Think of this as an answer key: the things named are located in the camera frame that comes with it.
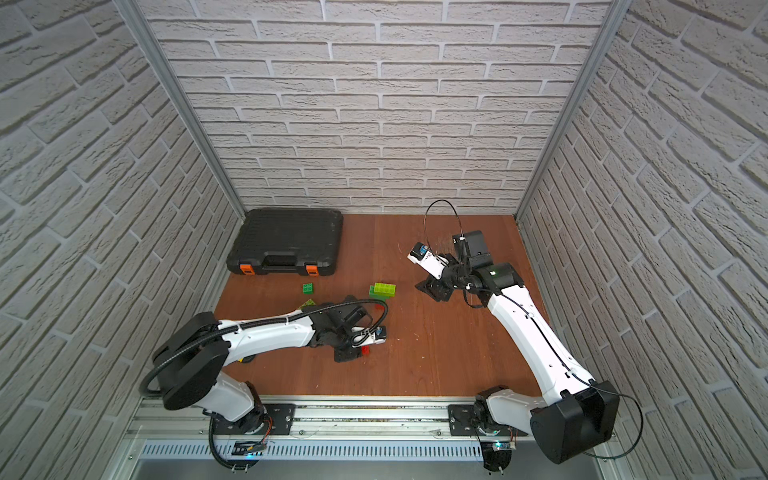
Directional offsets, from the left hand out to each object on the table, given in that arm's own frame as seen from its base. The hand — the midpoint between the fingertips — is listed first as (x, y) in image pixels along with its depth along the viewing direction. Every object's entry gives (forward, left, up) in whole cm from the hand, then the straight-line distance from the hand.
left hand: (362, 343), depth 85 cm
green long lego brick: (+12, -3, +8) cm, 14 cm away
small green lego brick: (+14, +18, -1) cm, 23 cm away
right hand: (+11, -19, +20) cm, 30 cm away
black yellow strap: (-14, +18, +31) cm, 39 cm away
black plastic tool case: (+37, +29, +3) cm, 47 cm away
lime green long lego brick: (+12, -7, +10) cm, 17 cm away
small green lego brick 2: (+19, +19, -1) cm, 27 cm away
